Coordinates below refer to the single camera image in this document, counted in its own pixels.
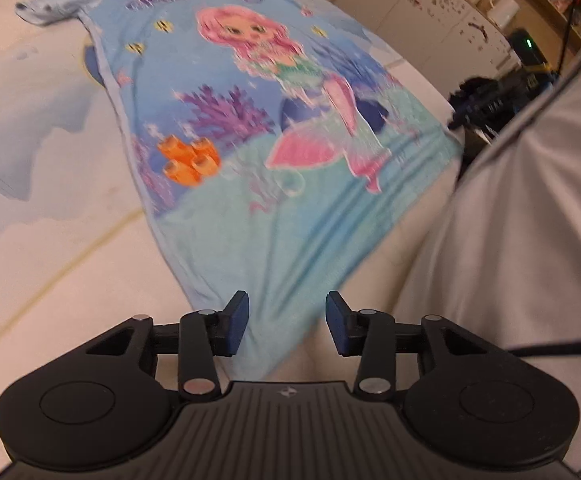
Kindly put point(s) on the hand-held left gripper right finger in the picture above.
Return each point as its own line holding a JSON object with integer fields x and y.
{"x": 335, "y": 320}

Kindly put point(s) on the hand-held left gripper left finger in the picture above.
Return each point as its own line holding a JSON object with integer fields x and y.
{"x": 239, "y": 320}

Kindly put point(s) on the light blue mermaid print shirt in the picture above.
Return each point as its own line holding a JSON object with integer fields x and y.
{"x": 250, "y": 210}

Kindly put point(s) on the white kettle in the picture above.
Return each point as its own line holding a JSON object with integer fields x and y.
{"x": 503, "y": 9}

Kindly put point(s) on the white cabinet with stickers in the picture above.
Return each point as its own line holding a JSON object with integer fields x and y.
{"x": 420, "y": 5}

